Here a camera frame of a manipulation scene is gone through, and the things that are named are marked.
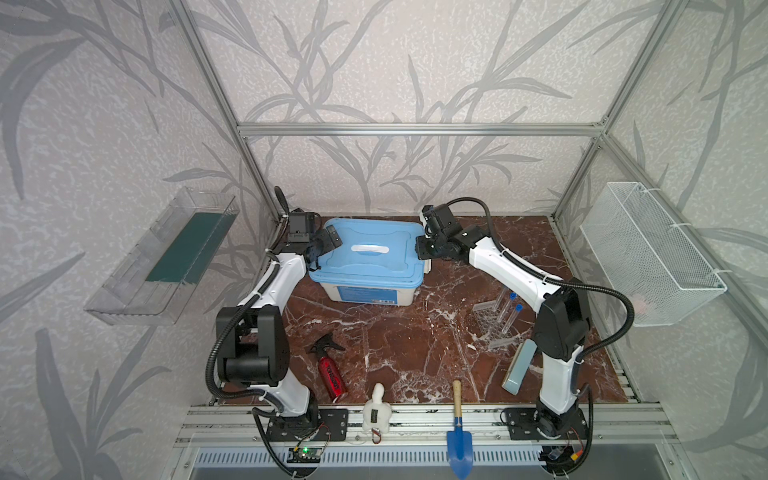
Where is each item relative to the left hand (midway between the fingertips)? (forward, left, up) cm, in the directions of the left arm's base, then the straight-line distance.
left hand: (330, 230), depth 91 cm
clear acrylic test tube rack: (-23, -52, -17) cm, 59 cm away
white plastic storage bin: (-17, -15, -10) cm, 25 cm away
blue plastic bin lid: (-8, -14, -1) cm, 16 cm away
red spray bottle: (-40, -4, -14) cm, 42 cm away
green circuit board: (-56, +1, -19) cm, 59 cm away
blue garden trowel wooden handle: (-53, -37, -16) cm, 66 cm away
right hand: (-3, -28, 0) cm, 28 cm away
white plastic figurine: (-48, -17, -13) cm, 52 cm away
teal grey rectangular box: (-36, -54, -12) cm, 66 cm away
